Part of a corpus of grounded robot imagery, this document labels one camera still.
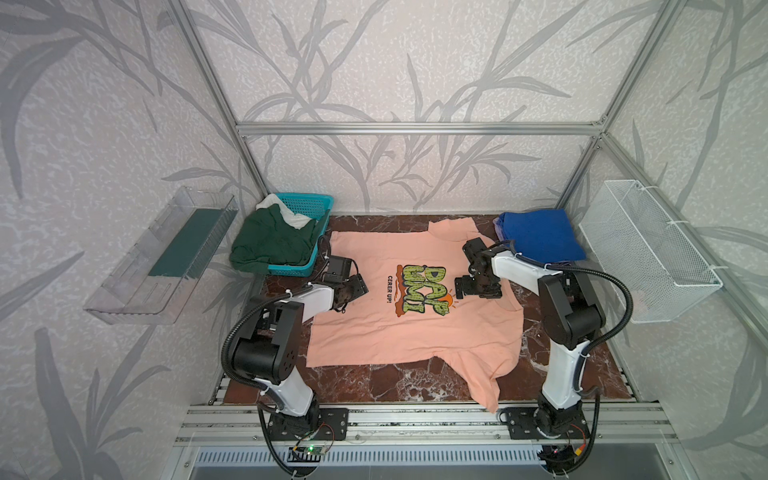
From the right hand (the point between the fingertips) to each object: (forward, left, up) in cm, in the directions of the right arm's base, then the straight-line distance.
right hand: (471, 288), depth 99 cm
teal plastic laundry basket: (+33, +59, +6) cm, 68 cm away
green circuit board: (-44, +45, 0) cm, 63 cm away
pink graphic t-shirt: (-8, +20, 0) cm, 22 cm away
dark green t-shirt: (+17, +71, +7) cm, 73 cm away
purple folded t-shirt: (+26, -14, 0) cm, 30 cm away
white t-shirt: (+31, +67, 0) cm, 74 cm away
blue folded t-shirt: (+24, -32, -1) cm, 40 cm away
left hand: (+1, +37, +3) cm, 37 cm away
